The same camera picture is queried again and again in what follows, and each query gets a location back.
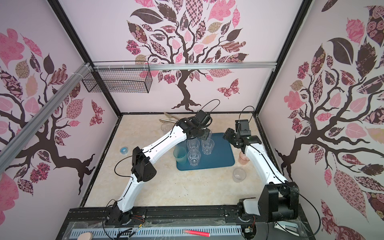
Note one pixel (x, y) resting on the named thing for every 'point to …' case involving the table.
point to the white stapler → (291, 228)
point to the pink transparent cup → (243, 159)
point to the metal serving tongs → (171, 119)
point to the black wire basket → (120, 80)
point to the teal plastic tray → (222, 155)
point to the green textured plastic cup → (180, 153)
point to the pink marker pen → (196, 233)
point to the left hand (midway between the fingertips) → (203, 133)
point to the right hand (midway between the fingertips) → (228, 133)
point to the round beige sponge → (86, 236)
